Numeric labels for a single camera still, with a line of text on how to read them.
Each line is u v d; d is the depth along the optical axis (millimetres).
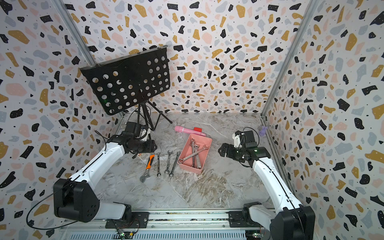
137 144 701
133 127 664
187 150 1006
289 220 383
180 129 1086
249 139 611
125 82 724
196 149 992
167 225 732
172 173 900
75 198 403
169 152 1003
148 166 922
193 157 948
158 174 895
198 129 1107
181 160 866
